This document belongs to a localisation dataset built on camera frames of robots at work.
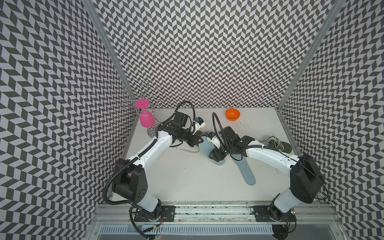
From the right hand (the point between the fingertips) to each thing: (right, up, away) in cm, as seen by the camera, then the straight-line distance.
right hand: (214, 155), depth 83 cm
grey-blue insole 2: (+17, -6, +6) cm, 19 cm away
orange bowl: (+17, +24, +28) cm, 40 cm away
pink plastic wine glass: (-39, +21, +3) cm, 44 cm away
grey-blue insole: (-4, +5, -3) cm, 8 cm away
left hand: (-8, +8, -3) cm, 11 cm away
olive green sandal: (+36, +6, +5) cm, 37 cm away
